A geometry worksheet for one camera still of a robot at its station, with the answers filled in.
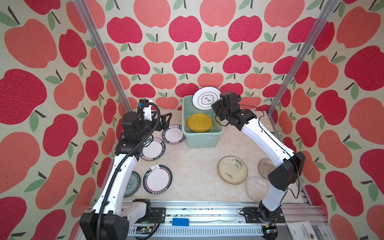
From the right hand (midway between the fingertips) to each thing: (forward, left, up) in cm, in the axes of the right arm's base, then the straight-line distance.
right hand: (216, 102), depth 80 cm
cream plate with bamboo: (-22, -14, -35) cm, 43 cm away
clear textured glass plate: (-31, -27, -34) cm, 53 cm away
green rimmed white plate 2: (+1, +27, -33) cm, 43 cm away
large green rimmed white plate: (-33, +31, -33) cm, 56 cm away
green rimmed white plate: (-14, +39, -33) cm, 53 cm away
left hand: (-14, +24, +3) cm, 28 cm away
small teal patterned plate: (-38, +44, -33) cm, 66 cm away
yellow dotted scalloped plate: (+14, +9, -33) cm, 37 cm away
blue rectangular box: (-52, +13, -31) cm, 63 cm away
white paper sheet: (-50, -44, -32) cm, 74 cm away
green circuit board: (-57, +31, -35) cm, 74 cm away
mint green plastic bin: (-9, +5, -22) cm, 25 cm away
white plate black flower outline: (+7, +7, -2) cm, 10 cm away
